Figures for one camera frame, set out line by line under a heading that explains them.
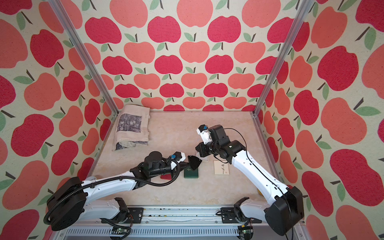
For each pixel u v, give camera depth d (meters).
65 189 0.44
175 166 0.66
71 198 0.42
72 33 0.78
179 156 0.64
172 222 0.73
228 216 0.73
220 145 0.58
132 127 1.04
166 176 0.68
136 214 0.75
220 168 0.90
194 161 0.76
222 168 0.88
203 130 0.69
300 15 0.72
